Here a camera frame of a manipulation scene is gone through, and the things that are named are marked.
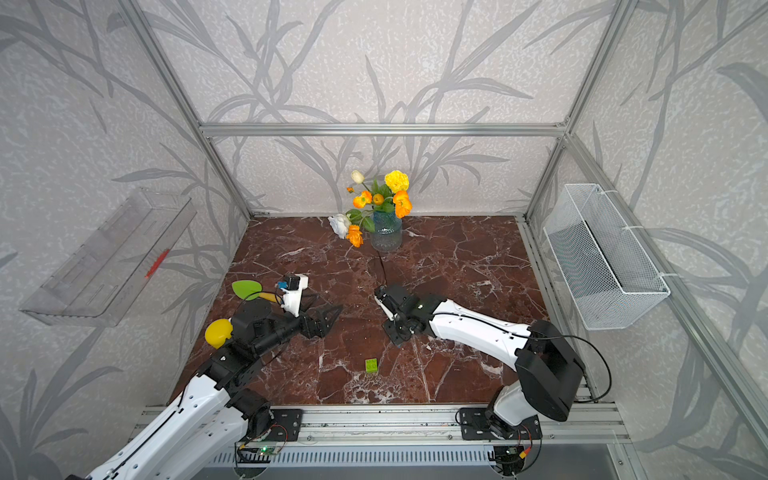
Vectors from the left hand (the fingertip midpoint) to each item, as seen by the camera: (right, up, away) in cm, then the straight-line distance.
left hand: (331, 304), depth 73 cm
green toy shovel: (-37, 0, +28) cm, 46 cm away
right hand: (+15, -8, +10) cm, 19 cm away
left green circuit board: (-15, -34, -3) cm, 38 cm away
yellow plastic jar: (-32, -8, +6) cm, 34 cm away
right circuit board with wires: (+44, -37, -2) cm, 57 cm away
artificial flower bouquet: (+14, +29, +16) cm, 36 cm away
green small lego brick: (+9, -19, +9) cm, 23 cm away
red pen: (-38, +10, -6) cm, 40 cm away
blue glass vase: (+13, +20, +29) cm, 37 cm away
